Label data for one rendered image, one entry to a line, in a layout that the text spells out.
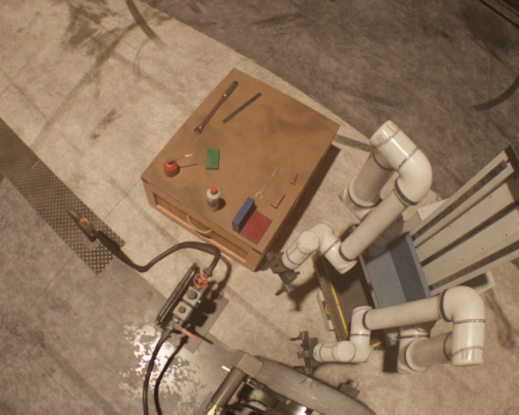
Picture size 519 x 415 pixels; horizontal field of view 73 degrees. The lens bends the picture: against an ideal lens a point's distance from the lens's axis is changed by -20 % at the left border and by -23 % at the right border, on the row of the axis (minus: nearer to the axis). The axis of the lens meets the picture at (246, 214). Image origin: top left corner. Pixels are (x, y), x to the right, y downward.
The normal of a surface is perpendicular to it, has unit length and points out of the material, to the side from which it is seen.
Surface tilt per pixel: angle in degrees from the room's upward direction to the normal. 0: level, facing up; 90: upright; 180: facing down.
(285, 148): 0
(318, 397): 10
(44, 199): 0
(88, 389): 0
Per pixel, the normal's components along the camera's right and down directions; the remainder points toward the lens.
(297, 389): -0.29, -0.56
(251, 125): 0.08, -0.36
